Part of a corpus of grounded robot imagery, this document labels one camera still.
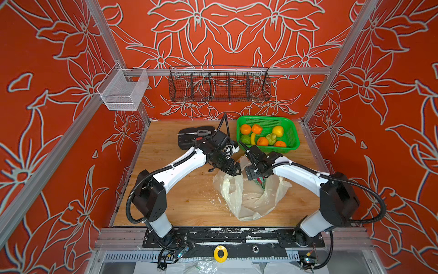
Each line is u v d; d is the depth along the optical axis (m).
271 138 1.01
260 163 0.62
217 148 0.63
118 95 0.88
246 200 0.84
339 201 0.44
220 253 0.69
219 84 0.97
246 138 1.03
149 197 0.44
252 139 1.04
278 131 1.07
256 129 1.07
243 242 0.73
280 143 1.01
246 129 1.09
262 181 0.85
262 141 0.99
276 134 1.04
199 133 1.03
